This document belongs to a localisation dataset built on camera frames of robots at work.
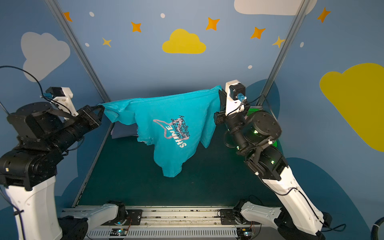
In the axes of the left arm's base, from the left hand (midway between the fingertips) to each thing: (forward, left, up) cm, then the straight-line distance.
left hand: (104, 106), depth 50 cm
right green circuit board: (-31, -56, -53) cm, 84 cm away
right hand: (+2, -41, +6) cm, 42 cm away
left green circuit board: (-32, +4, -53) cm, 62 cm away
